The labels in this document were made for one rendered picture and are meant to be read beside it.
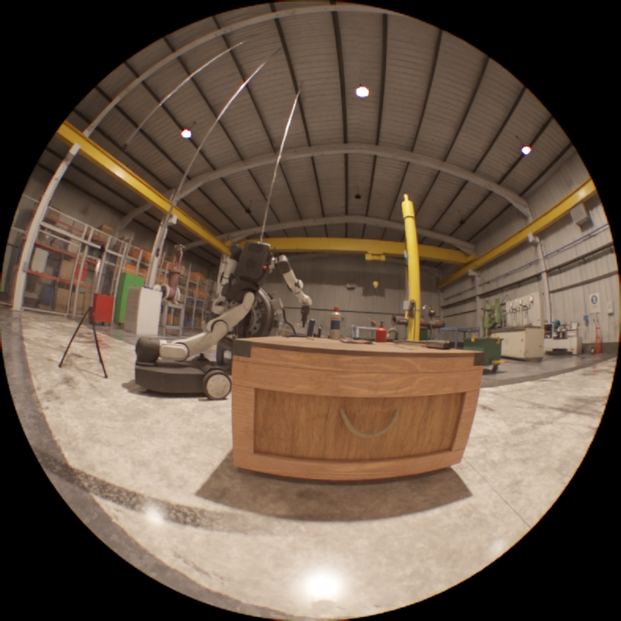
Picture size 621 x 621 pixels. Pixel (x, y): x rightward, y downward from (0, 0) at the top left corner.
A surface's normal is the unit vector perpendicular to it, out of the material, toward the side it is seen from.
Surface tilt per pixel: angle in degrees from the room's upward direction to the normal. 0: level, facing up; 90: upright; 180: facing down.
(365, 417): 90
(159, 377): 90
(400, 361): 90
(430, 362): 90
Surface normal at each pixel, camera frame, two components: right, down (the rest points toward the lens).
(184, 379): 0.70, -0.02
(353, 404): -0.04, -0.11
